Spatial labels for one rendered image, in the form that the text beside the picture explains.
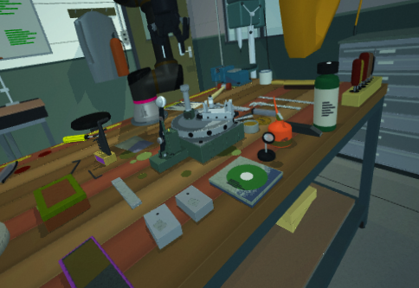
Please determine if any blue vise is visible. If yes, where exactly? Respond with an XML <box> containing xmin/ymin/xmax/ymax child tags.
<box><xmin>209</xmin><ymin>64</ymin><xmax>259</xmax><ymax>88</ymax></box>

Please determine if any yellow purple block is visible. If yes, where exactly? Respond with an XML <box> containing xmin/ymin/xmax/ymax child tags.
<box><xmin>93</xmin><ymin>150</ymin><xmax>118</xmax><ymax>167</ymax></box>

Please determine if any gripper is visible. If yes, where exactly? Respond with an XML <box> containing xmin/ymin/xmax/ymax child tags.
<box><xmin>176</xmin><ymin>16</ymin><xmax>191</xmax><ymax>54</ymax></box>

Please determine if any wooden handle hammer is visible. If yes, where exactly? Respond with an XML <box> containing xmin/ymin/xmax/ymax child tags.
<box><xmin>208</xmin><ymin>82</ymin><xmax>234</xmax><ymax>101</ymax></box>

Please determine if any green grinding wheel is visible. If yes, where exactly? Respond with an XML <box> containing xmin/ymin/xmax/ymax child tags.
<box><xmin>226</xmin><ymin>163</ymin><xmax>270</xmax><ymax>190</ymax></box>

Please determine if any black disc stand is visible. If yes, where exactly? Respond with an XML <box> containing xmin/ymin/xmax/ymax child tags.
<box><xmin>70</xmin><ymin>111</ymin><xmax>113</xmax><ymax>157</ymax></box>

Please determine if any yellow hoist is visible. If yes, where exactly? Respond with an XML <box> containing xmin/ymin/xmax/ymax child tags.
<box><xmin>277</xmin><ymin>0</ymin><xmax>362</xmax><ymax>60</ymax></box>

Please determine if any brown bench brush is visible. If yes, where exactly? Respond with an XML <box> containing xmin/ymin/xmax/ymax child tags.
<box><xmin>270</xmin><ymin>79</ymin><xmax>317</xmax><ymax>91</ymax></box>

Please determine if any grey file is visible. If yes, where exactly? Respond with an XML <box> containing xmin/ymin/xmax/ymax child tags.
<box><xmin>256</xmin><ymin>94</ymin><xmax>316</xmax><ymax>106</ymax></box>
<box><xmin>235</xmin><ymin>101</ymin><xmax>280</xmax><ymax>114</ymax></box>

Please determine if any grey cloth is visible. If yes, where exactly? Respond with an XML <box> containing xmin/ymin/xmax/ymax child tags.
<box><xmin>113</xmin><ymin>135</ymin><xmax>155</xmax><ymax>154</ymax></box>

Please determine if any black stand magnifier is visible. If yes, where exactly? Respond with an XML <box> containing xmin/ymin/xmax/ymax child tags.
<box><xmin>256</xmin><ymin>131</ymin><xmax>277</xmax><ymax>163</ymax></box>

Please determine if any teal drill press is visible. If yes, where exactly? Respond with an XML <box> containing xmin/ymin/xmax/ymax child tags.
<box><xmin>224</xmin><ymin>0</ymin><xmax>268</xmax><ymax>80</ymax></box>

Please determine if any olive door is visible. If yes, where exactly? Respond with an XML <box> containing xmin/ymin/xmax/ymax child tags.
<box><xmin>123</xmin><ymin>0</ymin><xmax>202</xmax><ymax>94</ymax></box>

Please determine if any white notice board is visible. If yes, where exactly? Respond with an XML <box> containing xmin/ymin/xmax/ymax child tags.
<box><xmin>0</xmin><ymin>0</ymin><xmax>54</xmax><ymax>61</ymax></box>

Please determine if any white slide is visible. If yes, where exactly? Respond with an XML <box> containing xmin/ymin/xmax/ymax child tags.
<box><xmin>196</xmin><ymin>99</ymin><xmax>235</xmax><ymax>122</ymax></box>

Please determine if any grey wall cabinet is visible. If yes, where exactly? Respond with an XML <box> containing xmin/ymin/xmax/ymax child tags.
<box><xmin>73</xmin><ymin>10</ymin><xmax>121</xmax><ymax>85</ymax></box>

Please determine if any grey stone bar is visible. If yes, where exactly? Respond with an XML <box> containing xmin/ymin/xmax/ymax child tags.
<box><xmin>110</xmin><ymin>176</ymin><xmax>144</xmax><ymax>210</ymax></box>

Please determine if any grey round index plate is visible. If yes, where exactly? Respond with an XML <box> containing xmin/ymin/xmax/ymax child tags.
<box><xmin>170</xmin><ymin>109</ymin><xmax>236</xmax><ymax>147</ymax></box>

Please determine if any grey drawer cabinet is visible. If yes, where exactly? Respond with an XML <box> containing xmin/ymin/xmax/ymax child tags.
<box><xmin>337</xmin><ymin>33</ymin><xmax>419</xmax><ymax>176</ymax></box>

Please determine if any workbench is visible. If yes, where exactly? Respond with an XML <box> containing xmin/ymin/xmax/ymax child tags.
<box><xmin>0</xmin><ymin>78</ymin><xmax>390</xmax><ymax>288</ymax></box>

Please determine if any white cup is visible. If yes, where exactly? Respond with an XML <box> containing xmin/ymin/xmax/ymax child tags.
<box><xmin>258</xmin><ymin>68</ymin><xmax>274</xmax><ymax>86</ymax></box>

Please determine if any green wheel dresser base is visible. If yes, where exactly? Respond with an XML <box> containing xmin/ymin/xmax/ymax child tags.
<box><xmin>149</xmin><ymin>121</ymin><xmax>246</xmax><ymax>175</ymax></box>

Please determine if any yellow tool block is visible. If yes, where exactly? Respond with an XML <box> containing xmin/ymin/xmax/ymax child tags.
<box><xmin>340</xmin><ymin>75</ymin><xmax>384</xmax><ymax>108</ymax></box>

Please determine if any grey round tin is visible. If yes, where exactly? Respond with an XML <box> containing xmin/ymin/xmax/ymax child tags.
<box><xmin>243</xmin><ymin>118</ymin><xmax>261</xmax><ymax>135</ymax></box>

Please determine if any brown wall shelf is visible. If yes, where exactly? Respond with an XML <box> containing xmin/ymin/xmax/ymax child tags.
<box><xmin>67</xmin><ymin>7</ymin><xmax>118</xmax><ymax>19</ymax></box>

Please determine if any grey feed knob post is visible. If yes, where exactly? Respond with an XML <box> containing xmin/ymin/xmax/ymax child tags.
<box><xmin>179</xmin><ymin>84</ymin><xmax>198</xmax><ymax>120</ymax></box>

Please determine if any red tool handle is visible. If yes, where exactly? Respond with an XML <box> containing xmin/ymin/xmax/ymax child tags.
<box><xmin>351</xmin><ymin>58</ymin><xmax>365</xmax><ymax>85</ymax></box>
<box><xmin>358</xmin><ymin>51</ymin><xmax>376</xmax><ymax>81</ymax></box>

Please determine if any orange fire extinguisher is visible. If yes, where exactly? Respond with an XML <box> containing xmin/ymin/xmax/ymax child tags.
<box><xmin>109</xmin><ymin>33</ymin><xmax>131</xmax><ymax>78</ymax></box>

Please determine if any yellow screwdriver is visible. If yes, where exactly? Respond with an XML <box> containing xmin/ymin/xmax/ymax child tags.
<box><xmin>61</xmin><ymin>133</ymin><xmax>97</xmax><ymax>145</ymax></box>

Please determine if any orange oil can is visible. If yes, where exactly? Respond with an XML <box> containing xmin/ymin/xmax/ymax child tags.
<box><xmin>268</xmin><ymin>96</ymin><xmax>293</xmax><ymax>150</ymax></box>

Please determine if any grey box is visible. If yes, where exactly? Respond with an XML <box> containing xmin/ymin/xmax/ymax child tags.
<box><xmin>174</xmin><ymin>184</ymin><xmax>215</xmax><ymax>223</ymax></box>
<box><xmin>142</xmin><ymin>202</ymin><xmax>184</xmax><ymax>250</ymax></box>

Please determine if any purple rimmed tray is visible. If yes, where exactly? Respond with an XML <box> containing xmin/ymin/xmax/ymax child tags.
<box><xmin>58</xmin><ymin>235</ymin><xmax>136</xmax><ymax>288</ymax></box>

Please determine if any brown side table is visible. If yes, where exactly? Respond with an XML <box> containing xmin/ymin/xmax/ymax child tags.
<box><xmin>0</xmin><ymin>97</ymin><xmax>57</xmax><ymax>163</ymax></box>

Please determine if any black curved tool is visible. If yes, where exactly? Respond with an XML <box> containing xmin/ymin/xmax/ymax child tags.
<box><xmin>0</xmin><ymin>160</ymin><xmax>19</xmax><ymax>184</ymax></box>

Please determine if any lever with white ball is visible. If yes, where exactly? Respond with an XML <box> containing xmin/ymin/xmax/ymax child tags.
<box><xmin>155</xmin><ymin>94</ymin><xmax>169</xmax><ymax>159</ymax></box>

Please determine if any grey flat bar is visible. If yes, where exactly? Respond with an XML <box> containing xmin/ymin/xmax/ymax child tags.
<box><xmin>251</xmin><ymin>106</ymin><xmax>278</xmax><ymax>118</ymax></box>

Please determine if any green bottle black cap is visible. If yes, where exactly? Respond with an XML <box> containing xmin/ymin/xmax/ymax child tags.
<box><xmin>313</xmin><ymin>61</ymin><xmax>341</xmax><ymax>133</ymax></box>

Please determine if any brown box olive frame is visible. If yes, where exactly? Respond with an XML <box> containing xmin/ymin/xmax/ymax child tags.
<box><xmin>33</xmin><ymin>174</ymin><xmax>92</xmax><ymax>232</ymax></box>

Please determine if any dark grey bar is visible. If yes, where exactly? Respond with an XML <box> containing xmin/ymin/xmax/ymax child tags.
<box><xmin>287</xmin><ymin>120</ymin><xmax>324</xmax><ymax>138</ymax></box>

